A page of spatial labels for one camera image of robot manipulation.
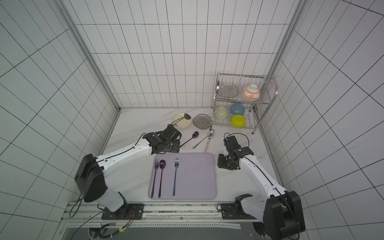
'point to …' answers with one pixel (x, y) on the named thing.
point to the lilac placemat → (183, 176)
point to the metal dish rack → (242, 101)
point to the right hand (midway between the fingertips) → (216, 163)
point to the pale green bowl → (221, 113)
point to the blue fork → (176, 164)
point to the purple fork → (156, 164)
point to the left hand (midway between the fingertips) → (170, 149)
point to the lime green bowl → (238, 121)
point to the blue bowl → (237, 108)
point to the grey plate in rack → (228, 90)
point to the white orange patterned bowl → (251, 92)
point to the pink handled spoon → (209, 139)
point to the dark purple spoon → (194, 135)
